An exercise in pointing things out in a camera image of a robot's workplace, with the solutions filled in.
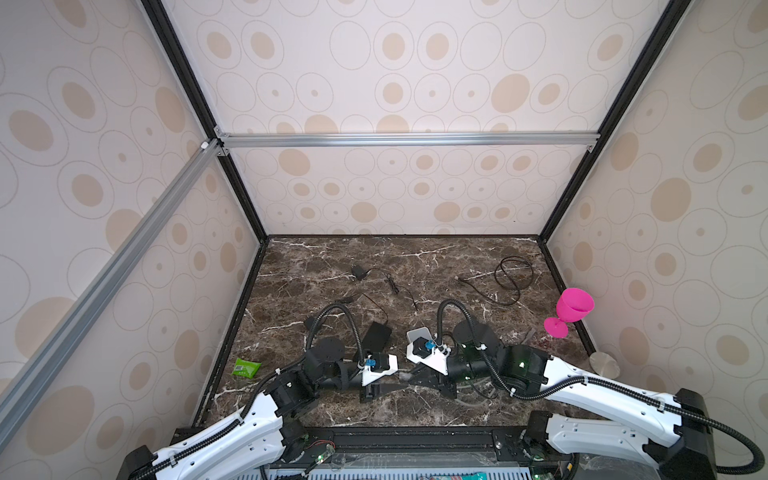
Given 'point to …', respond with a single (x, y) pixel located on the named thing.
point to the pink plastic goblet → (572, 305)
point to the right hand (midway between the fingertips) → (412, 376)
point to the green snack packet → (245, 368)
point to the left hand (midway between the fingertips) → (407, 378)
